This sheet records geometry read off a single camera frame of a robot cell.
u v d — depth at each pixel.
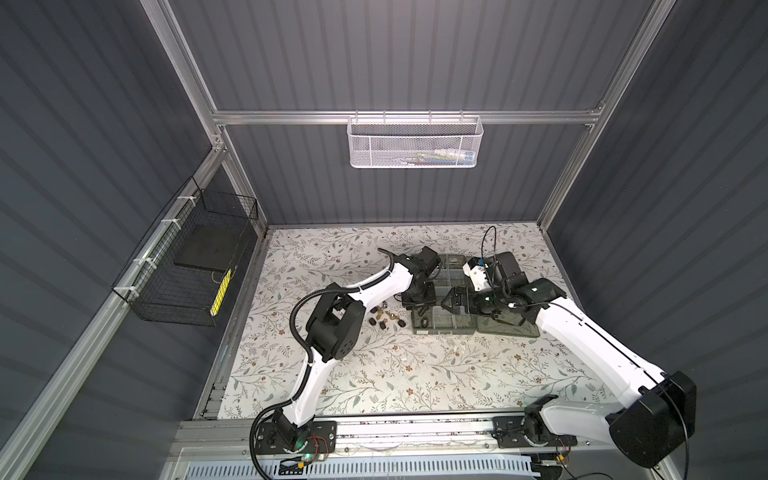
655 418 0.39
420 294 0.81
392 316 0.96
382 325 0.93
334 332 0.56
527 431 0.71
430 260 0.77
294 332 0.53
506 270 0.61
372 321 0.93
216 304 0.67
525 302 0.55
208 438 0.76
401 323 0.93
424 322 0.91
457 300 0.69
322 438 0.72
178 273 0.72
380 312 0.96
